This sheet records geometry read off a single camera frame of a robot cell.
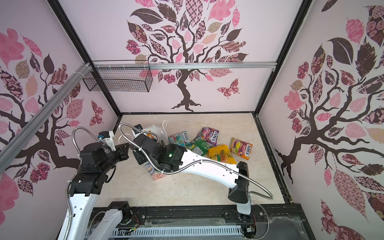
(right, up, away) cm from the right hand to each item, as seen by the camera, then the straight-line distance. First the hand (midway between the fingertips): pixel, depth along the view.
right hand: (139, 143), depth 63 cm
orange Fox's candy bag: (+54, -7, +32) cm, 63 cm away
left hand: (-7, -2, +7) cm, 10 cm away
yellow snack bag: (+41, -10, +28) cm, 50 cm away
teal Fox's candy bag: (+15, -1, +37) cm, 40 cm away
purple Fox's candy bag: (+35, +1, +40) cm, 53 cm away
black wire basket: (-24, +40, +31) cm, 57 cm away
